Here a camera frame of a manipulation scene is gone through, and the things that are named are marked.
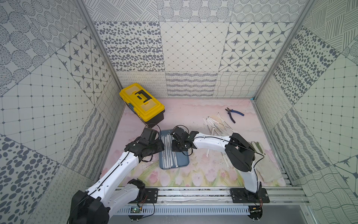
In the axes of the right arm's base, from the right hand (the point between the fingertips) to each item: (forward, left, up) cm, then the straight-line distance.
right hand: (174, 149), depth 89 cm
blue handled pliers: (+34, -42, -1) cm, 54 cm away
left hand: (-1, +7, +10) cm, 12 cm away
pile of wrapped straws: (+19, -31, -2) cm, 36 cm away
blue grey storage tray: (-5, -6, -2) cm, 8 cm away
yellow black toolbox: (+24, +22, +16) cm, 37 cm away
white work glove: (-11, -58, -5) cm, 59 cm away
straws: (-5, +3, -2) cm, 6 cm away
